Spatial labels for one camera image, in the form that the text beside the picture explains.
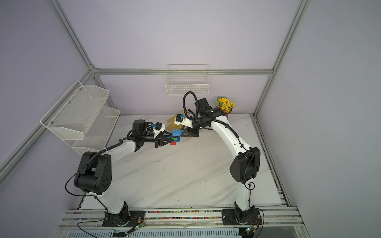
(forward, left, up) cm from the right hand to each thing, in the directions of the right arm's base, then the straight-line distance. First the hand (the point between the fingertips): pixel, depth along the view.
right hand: (184, 132), depth 81 cm
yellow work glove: (-3, +5, +10) cm, 12 cm away
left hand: (0, +7, -5) cm, 9 cm away
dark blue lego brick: (-1, +8, -2) cm, 8 cm away
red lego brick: (-3, +7, -6) cm, 10 cm away
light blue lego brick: (-2, +3, +3) cm, 5 cm away
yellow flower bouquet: (+19, -25, +3) cm, 32 cm away
